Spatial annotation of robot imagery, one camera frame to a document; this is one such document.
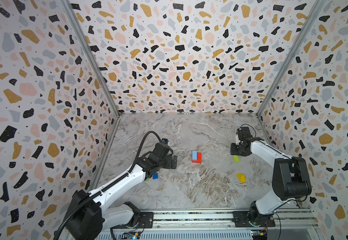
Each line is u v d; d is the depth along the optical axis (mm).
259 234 716
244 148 715
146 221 734
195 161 939
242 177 877
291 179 464
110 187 450
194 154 947
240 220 743
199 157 948
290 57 898
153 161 612
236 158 955
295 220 762
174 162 748
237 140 811
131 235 703
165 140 744
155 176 884
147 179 570
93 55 875
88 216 389
